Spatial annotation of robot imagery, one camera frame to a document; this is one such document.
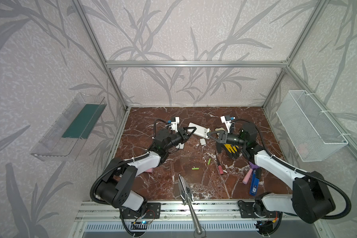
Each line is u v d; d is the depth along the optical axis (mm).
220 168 871
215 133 736
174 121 769
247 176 844
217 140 710
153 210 726
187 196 783
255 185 787
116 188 434
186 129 741
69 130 675
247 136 622
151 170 851
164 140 651
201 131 776
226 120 716
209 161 909
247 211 727
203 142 990
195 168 884
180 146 954
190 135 745
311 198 412
